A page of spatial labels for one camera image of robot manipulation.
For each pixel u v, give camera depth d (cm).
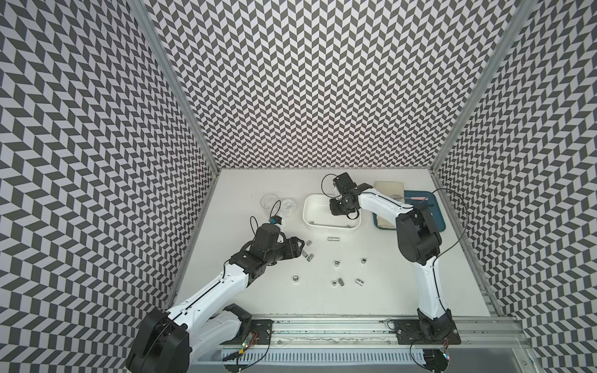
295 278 83
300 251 75
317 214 104
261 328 73
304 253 91
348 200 75
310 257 89
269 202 102
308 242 93
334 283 82
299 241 80
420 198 105
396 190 107
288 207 97
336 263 87
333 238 94
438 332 64
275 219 75
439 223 97
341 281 83
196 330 42
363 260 87
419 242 55
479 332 75
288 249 72
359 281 82
